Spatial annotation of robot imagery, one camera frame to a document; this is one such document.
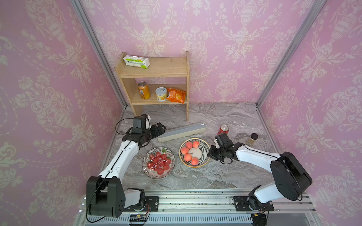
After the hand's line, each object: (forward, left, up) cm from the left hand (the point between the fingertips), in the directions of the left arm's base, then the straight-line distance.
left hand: (161, 130), depth 85 cm
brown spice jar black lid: (-1, -58, -8) cm, 58 cm away
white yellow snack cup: (+22, +1, +10) cm, 24 cm away
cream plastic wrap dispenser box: (+10, -22, -13) cm, 28 cm away
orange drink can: (+21, +11, +14) cm, 27 cm away
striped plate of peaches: (-7, -20, -16) cm, 26 cm away
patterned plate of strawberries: (-15, +1, -13) cm, 20 cm away
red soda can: (+6, -40, -5) cm, 41 cm away
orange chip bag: (+20, -9, +10) cm, 24 cm away
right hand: (-9, -29, -13) cm, 33 cm away
